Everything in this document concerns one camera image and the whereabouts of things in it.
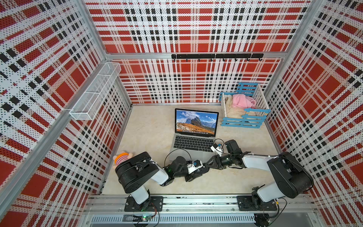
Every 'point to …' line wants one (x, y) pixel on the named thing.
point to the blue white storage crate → (247, 108)
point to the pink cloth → (241, 100)
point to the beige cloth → (233, 112)
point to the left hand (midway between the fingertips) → (199, 168)
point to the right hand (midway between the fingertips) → (210, 165)
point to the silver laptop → (195, 131)
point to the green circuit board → (146, 218)
